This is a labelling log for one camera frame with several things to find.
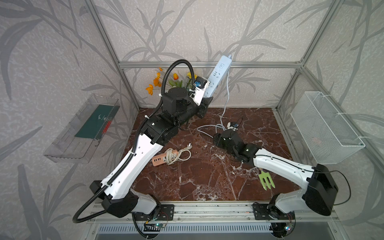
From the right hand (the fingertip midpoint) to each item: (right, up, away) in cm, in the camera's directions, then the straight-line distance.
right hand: (216, 136), depth 82 cm
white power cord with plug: (-20, -13, +13) cm, 27 cm away
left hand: (-6, +19, -23) cm, 31 cm away
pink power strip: (-33, -14, +5) cm, 36 cm away
